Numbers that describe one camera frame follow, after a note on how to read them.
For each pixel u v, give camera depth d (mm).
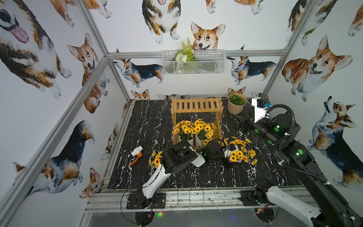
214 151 719
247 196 745
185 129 818
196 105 807
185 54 818
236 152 747
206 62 924
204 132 875
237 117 539
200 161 686
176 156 558
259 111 503
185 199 751
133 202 719
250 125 526
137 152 892
